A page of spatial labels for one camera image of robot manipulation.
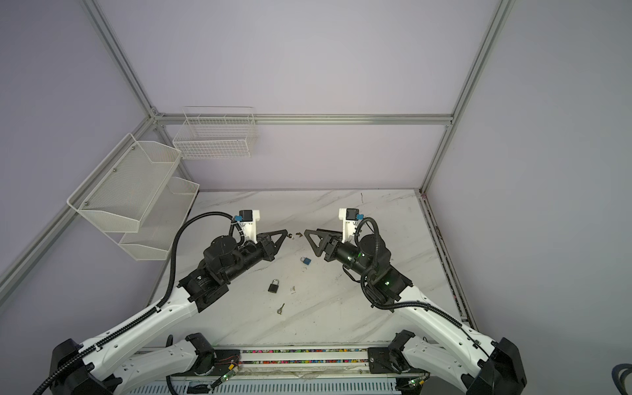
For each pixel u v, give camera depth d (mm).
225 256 514
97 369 391
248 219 622
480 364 397
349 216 613
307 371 733
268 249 612
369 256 513
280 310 839
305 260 956
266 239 610
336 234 637
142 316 453
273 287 898
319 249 601
